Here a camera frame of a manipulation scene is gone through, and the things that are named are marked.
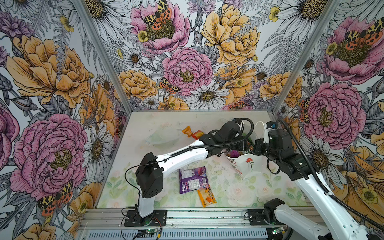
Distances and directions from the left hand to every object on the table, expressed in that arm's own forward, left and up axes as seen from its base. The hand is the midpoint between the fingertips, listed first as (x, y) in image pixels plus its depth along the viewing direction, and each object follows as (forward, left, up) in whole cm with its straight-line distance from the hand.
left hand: (247, 147), depth 73 cm
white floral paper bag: (-6, -4, -23) cm, 24 cm away
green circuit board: (-30, +46, -24) cm, 60 cm away
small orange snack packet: (+28, +30, -23) cm, 47 cm away
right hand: (+1, -3, +1) cm, 4 cm away
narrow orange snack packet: (-16, +19, -23) cm, 34 cm away
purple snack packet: (-7, +26, -22) cm, 35 cm away
